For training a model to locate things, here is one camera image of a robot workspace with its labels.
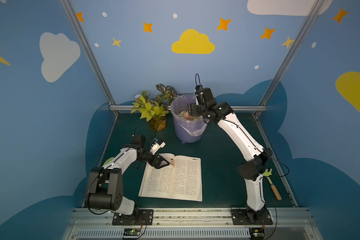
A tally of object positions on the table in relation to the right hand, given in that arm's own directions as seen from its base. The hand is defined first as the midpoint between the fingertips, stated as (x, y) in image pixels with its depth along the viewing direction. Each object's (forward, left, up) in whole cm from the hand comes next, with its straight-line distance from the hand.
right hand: (197, 105), depth 81 cm
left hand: (-22, +18, -24) cm, 37 cm away
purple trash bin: (-9, +4, -10) cm, 14 cm away
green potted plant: (+2, +26, -8) cm, 27 cm away
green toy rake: (-24, -44, -31) cm, 59 cm away
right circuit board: (-54, -32, -34) cm, 71 cm away
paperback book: (-31, +7, -29) cm, 43 cm away
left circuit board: (-57, +30, -33) cm, 72 cm away
